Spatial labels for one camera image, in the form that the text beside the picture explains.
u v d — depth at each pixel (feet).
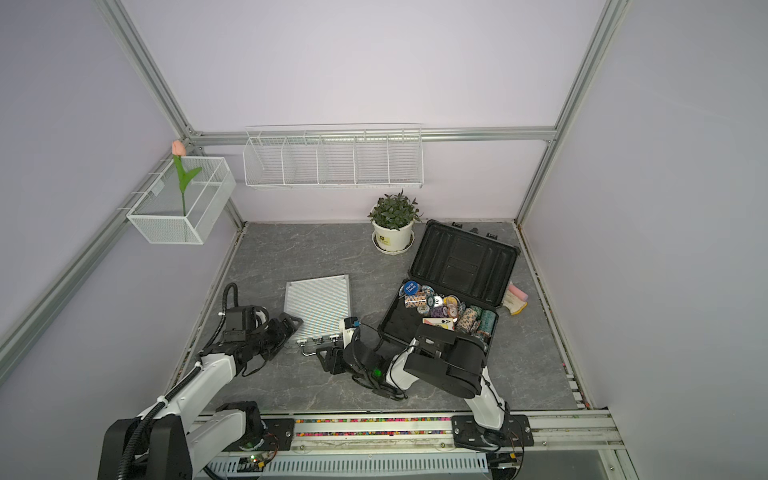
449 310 2.92
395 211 3.24
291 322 2.65
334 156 3.25
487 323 2.84
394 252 3.64
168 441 1.34
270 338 2.53
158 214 2.71
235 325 2.23
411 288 3.08
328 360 2.53
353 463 2.32
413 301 3.00
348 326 2.63
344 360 2.22
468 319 2.89
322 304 3.16
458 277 3.24
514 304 3.15
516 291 3.16
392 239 3.45
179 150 2.78
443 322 2.86
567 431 2.48
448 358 1.71
